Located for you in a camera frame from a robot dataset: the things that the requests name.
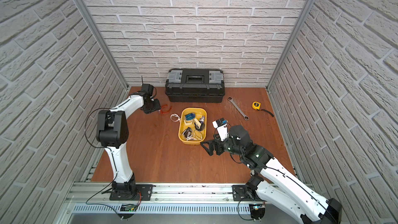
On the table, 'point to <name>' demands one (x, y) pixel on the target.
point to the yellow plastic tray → (192, 126)
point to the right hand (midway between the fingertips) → (209, 140)
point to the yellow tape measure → (256, 105)
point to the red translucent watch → (165, 109)
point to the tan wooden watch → (197, 123)
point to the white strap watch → (175, 117)
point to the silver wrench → (245, 117)
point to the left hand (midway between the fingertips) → (158, 105)
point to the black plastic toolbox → (193, 85)
